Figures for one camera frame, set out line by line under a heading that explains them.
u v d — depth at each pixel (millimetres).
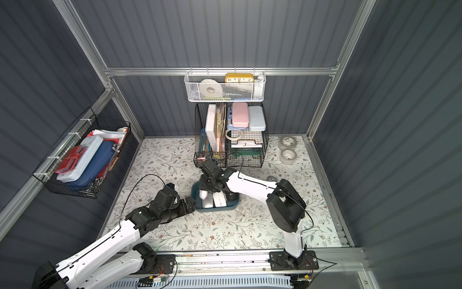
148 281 718
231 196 913
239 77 870
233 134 937
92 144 694
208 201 901
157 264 720
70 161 620
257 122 945
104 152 709
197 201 925
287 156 1094
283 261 738
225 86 888
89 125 775
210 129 895
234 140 911
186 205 719
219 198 889
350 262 738
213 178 651
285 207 486
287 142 1156
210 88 842
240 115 958
